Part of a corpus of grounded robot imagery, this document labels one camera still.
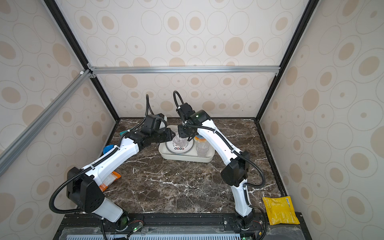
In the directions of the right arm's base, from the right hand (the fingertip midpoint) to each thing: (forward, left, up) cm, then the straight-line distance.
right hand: (183, 133), depth 83 cm
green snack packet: (+18, +47, -19) cm, 54 cm away
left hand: (-2, +2, +3) cm, 4 cm away
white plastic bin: (-3, -3, -20) cm, 20 cm away
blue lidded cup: (-1, +47, -10) cm, 48 cm away
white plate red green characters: (+3, +9, -20) cm, 22 cm away
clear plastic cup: (-4, +2, -3) cm, 5 cm away
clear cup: (+2, -11, -17) cm, 20 cm away
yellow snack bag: (-35, -49, -20) cm, 63 cm away
